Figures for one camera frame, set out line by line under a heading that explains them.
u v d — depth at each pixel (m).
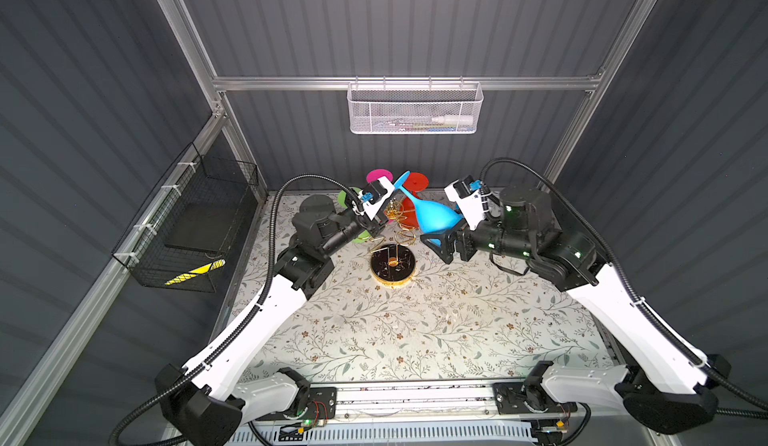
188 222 0.74
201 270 0.65
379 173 0.84
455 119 0.87
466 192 0.50
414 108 1.11
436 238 0.54
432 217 0.59
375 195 0.49
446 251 0.54
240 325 0.42
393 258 0.96
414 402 0.75
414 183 0.82
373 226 0.55
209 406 0.36
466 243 0.52
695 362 0.37
